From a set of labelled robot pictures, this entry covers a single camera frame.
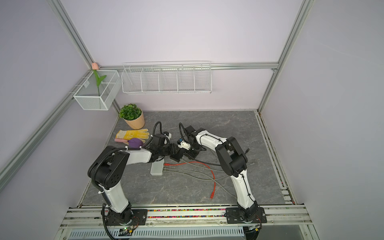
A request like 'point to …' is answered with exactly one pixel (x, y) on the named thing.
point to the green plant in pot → (133, 115)
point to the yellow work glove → (140, 134)
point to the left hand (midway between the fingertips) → (179, 150)
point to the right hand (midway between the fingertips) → (191, 157)
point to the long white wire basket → (180, 77)
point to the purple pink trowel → (132, 142)
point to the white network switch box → (157, 168)
